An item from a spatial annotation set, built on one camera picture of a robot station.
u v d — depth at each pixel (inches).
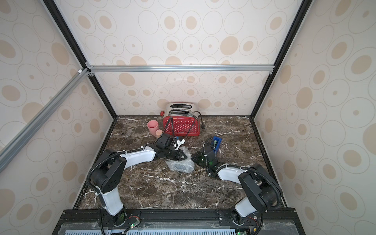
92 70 36.1
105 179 18.8
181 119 37.8
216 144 37.5
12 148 20.5
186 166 33.6
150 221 28.8
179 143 33.4
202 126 43.0
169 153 30.7
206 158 26.9
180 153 31.4
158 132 38.2
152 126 40.9
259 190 17.5
